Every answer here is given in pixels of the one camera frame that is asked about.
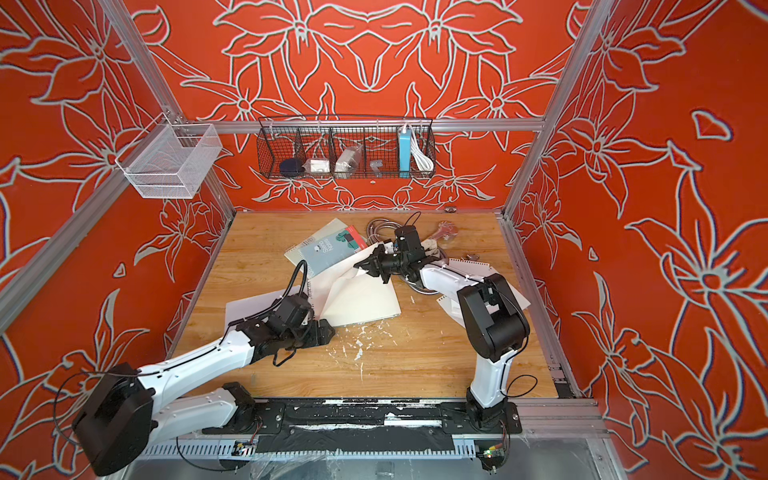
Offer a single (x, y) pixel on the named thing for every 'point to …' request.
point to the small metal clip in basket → (375, 164)
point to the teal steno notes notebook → (332, 249)
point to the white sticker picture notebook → (342, 295)
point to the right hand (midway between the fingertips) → (349, 265)
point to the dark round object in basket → (291, 167)
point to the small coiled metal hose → (379, 223)
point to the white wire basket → (176, 163)
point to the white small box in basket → (317, 165)
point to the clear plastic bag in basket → (347, 162)
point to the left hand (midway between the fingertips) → (325, 332)
